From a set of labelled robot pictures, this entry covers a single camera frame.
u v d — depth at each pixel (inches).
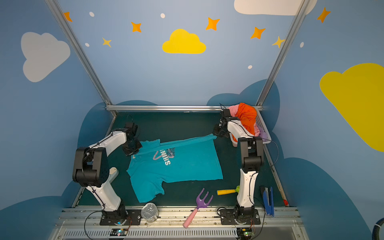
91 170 19.6
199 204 30.9
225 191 32.2
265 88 41.2
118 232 27.8
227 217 29.2
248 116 42.0
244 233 28.1
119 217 26.6
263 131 39.5
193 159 37.8
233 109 43.5
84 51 34.4
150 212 28.2
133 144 31.1
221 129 33.2
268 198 31.5
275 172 37.5
